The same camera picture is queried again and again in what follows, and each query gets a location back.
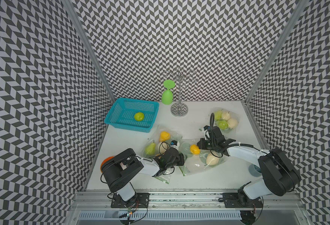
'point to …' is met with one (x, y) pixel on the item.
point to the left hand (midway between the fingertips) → (186, 158)
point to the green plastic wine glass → (167, 96)
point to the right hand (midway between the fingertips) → (197, 146)
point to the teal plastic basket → (132, 114)
